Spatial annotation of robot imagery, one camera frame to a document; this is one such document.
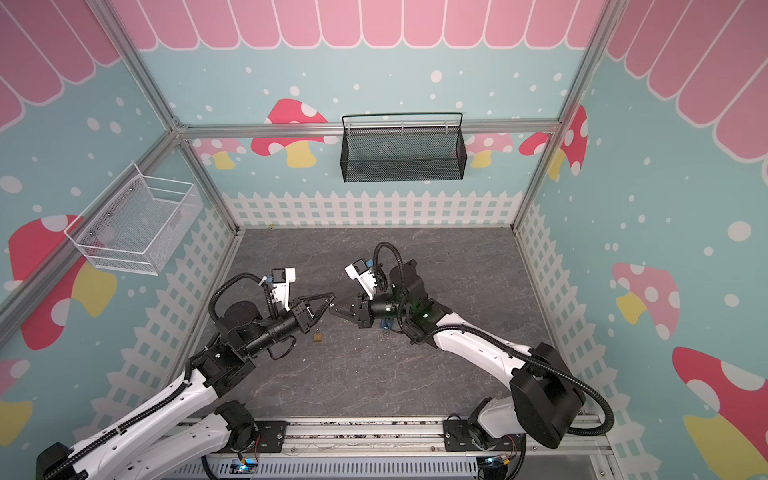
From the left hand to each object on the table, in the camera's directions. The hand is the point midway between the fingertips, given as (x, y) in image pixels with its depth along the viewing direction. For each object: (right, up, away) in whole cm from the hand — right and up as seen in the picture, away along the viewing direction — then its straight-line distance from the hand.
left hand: (335, 303), depth 68 cm
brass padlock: (-10, -14, +24) cm, 29 cm away
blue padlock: (+12, -4, -2) cm, 13 cm away
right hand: (-1, -2, 0) cm, 2 cm away
